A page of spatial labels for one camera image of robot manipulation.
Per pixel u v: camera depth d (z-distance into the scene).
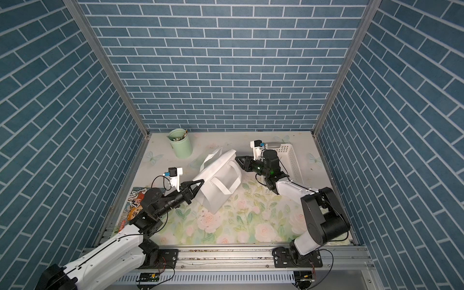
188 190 0.68
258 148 0.79
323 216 0.46
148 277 0.72
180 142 0.96
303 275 0.71
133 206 0.87
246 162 0.77
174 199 0.63
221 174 0.78
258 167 0.76
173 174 0.65
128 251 0.53
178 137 0.96
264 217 0.85
